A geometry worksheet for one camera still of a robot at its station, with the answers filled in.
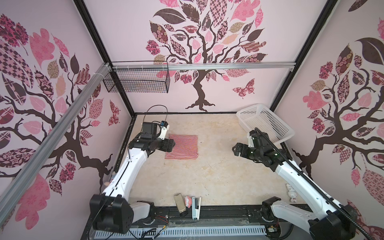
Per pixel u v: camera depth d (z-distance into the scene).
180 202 0.75
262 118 1.14
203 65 0.94
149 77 0.95
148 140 0.56
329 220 0.37
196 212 0.73
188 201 0.74
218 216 0.74
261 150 0.58
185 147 0.98
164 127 0.71
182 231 0.70
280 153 0.52
